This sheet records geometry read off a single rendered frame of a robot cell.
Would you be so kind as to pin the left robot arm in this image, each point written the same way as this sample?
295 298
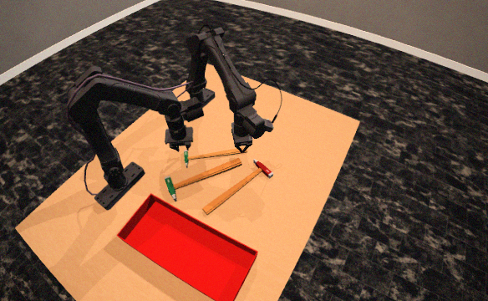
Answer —
241 99

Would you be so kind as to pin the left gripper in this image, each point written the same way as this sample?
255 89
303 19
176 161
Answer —
241 137

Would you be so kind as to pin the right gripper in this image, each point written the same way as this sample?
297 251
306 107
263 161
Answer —
179 138

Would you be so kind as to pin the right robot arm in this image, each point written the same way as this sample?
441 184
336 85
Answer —
83 107

